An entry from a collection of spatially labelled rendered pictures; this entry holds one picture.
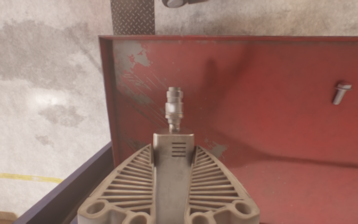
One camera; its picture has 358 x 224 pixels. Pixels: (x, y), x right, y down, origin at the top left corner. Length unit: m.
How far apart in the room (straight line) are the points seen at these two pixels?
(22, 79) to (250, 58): 1.88
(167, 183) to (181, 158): 0.03
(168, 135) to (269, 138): 0.25
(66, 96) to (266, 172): 1.58
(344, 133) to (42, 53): 1.84
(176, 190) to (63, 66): 1.50
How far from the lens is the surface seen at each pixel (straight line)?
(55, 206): 0.90
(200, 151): 0.17
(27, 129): 2.10
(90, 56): 1.42
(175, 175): 0.17
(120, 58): 0.31
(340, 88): 0.37
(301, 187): 0.46
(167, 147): 0.16
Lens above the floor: 1.13
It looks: 73 degrees down
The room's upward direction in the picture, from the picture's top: 162 degrees counter-clockwise
